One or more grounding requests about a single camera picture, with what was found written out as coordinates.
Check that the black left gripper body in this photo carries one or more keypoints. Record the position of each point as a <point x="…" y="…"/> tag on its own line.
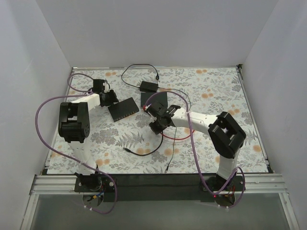
<point x="112" y="96"/>

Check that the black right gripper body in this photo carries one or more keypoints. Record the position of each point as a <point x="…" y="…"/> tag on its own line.
<point x="153" y="110"/>

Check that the black network switch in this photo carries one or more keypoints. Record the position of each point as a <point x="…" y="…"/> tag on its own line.
<point x="123" y="109"/>

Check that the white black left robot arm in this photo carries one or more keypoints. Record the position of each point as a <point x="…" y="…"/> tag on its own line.
<point x="74" y="127"/>

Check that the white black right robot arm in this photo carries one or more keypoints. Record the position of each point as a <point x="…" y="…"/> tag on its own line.
<point x="226" y="134"/>

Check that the black flat square plate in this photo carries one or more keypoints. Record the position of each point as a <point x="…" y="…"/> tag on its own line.
<point x="160" y="97"/>

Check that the black power adapter box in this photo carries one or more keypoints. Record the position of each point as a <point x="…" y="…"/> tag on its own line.
<point x="148" y="87"/>

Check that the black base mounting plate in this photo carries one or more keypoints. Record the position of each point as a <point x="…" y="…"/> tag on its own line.
<point x="168" y="194"/>

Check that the aluminium frame rail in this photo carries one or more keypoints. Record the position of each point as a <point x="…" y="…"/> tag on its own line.
<point x="68" y="184"/>

